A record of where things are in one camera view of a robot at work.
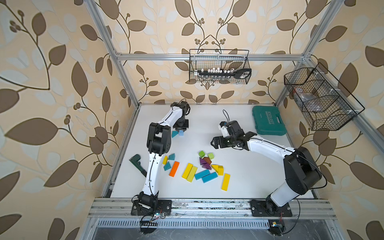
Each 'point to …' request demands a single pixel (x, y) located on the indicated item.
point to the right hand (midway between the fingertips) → (217, 142)
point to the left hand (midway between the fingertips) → (184, 129)
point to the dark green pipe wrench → (135, 161)
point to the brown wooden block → (207, 159)
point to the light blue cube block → (181, 133)
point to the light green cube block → (211, 156)
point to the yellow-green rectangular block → (192, 174)
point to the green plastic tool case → (268, 120)
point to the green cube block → (201, 154)
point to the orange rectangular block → (174, 168)
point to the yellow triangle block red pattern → (165, 160)
